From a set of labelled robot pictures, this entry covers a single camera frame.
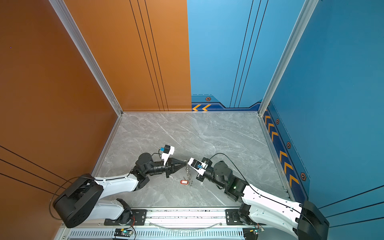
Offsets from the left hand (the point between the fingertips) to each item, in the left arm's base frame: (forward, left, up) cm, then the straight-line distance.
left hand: (185, 164), depth 73 cm
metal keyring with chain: (-2, -2, -17) cm, 17 cm away
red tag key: (-2, +2, -18) cm, 18 cm away
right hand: (+1, -2, +3) cm, 4 cm away
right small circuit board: (-25, -34, -17) cm, 46 cm away
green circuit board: (-26, +29, -19) cm, 44 cm away
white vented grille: (-26, -16, -18) cm, 35 cm away
